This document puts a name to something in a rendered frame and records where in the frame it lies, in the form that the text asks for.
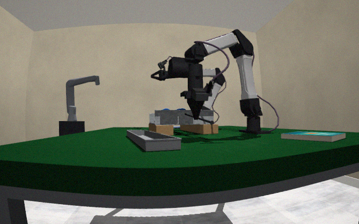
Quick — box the tan wooden block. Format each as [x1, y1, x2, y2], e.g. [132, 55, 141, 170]
[149, 124, 173, 136]

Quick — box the brown wooden bar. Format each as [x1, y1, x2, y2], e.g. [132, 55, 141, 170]
[180, 124, 218, 134]

